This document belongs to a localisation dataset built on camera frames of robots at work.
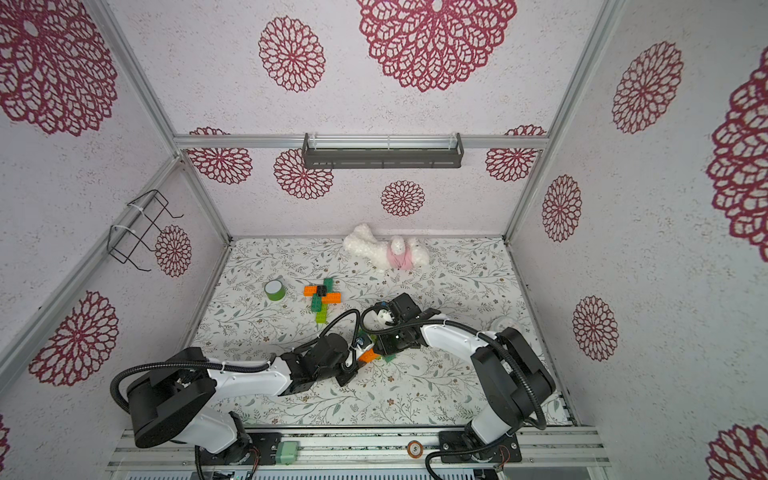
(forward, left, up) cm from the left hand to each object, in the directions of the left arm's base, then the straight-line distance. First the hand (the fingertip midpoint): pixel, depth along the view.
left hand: (359, 358), depth 87 cm
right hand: (+3, -4, +2) cm, 6 cm away
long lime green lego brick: (+15, +13, -1) cm, 20 cm away
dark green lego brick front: (+18, +15, +1) cm, 24 cm away
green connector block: (-24, +16, +1) cm, 29 cm away
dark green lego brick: (+27, +12, 0) cm, 30 cm away
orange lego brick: (+23, +18, +2) cm, 29 cm away
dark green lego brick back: (0, -8, 0) cm, 8 cm away
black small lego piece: (+23, +13, +2) cm, 26 cm away
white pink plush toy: (+33, -12, +8) cm, 36 cm away
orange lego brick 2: (+20, +10, +1) cm, 22 cm away
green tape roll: (+22, +29, +3) cm, 37 cm away
